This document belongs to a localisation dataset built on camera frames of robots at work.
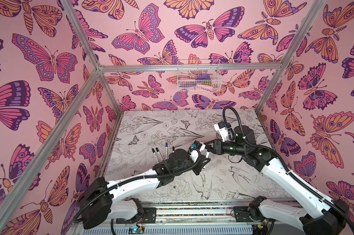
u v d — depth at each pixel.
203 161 0.70
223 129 0.65
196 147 0.61
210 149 0.66
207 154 0.68
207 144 0.66
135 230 0.72
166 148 0.99
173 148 1.00
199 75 0.95
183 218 0.73
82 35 0.78
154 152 0.97
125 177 0.49
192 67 0.93
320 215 0.39
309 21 0.73
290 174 0.45
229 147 0.61
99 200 0.41
